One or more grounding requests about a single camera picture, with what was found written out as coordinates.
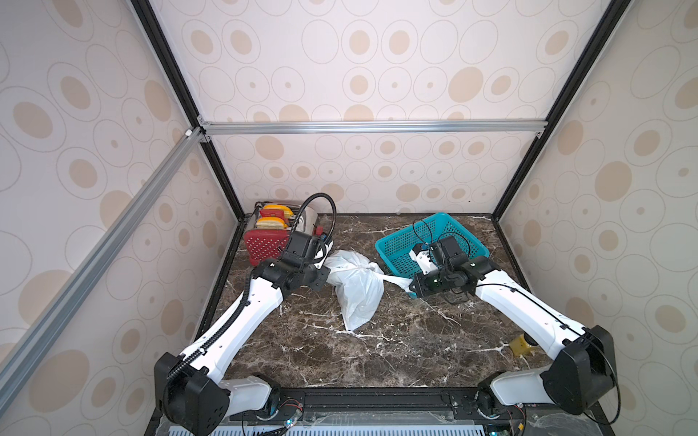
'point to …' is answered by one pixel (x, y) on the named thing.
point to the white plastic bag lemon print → (359, 286)
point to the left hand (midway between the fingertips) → (323, 267)
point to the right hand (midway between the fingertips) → (411, 290)
